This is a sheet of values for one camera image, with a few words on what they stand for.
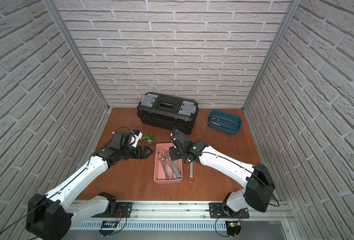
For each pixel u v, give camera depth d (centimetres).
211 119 110
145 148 73
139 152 70
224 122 111
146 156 72
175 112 95
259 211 45
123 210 73
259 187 41
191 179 83
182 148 58
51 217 38
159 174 85
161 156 91
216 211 73
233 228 70
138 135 75
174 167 82
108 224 73
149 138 98
